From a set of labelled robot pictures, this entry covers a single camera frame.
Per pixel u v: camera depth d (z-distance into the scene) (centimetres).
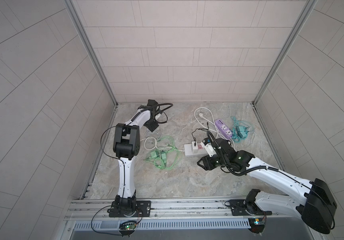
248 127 102
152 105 86
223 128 99
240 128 99
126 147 57
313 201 38
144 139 94
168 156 89
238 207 71
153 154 86
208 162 67
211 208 72
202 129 101
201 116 108
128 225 64
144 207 72
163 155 85
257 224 68
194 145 85
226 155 58
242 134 96
